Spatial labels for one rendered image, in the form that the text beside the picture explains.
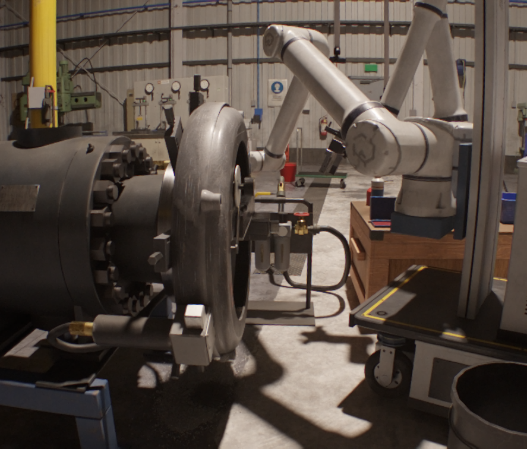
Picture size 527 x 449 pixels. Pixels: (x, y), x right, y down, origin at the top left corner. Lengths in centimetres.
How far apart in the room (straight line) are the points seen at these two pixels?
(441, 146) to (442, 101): 67
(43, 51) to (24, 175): 366
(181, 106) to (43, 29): 383
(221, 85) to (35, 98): 388
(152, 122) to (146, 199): 725
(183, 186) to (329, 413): 91
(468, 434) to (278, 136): 137
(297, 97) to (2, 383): 142
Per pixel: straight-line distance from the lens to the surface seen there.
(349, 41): 1221
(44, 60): 499
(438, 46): 205
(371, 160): 125
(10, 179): 141
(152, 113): 858
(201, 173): 110
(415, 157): 131
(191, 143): 115
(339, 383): 179
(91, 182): 128
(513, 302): 145
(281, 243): 222
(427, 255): 217
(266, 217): 155
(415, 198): 140
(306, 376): 182
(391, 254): 213
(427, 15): 194
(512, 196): 276
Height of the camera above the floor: 91
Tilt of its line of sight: 12 degrees down
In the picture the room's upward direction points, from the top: straight up
